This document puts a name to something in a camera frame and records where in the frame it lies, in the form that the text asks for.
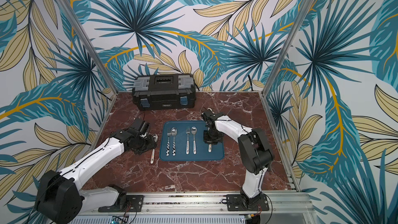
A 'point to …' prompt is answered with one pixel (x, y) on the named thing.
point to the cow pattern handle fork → (168, 146)
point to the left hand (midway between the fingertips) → (153, 148)
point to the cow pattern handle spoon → (173, 131)
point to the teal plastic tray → (183, 140)
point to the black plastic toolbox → (169, 91)
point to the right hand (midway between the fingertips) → (210, 142)
